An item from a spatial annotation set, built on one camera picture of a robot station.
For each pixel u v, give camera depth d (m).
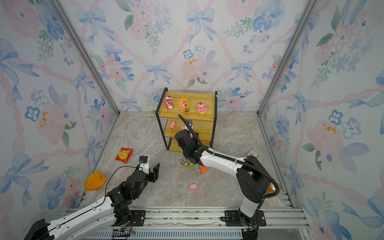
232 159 0.50
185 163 0.90
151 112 1.20
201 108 0.72
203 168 0.89
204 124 0.73
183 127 0.87
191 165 0.90
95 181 0.76
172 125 0.88
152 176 0.72
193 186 0.82
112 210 0.56
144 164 0.69
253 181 0.45
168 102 0.72
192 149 0.64
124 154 0.94
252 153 0.95
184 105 0.70
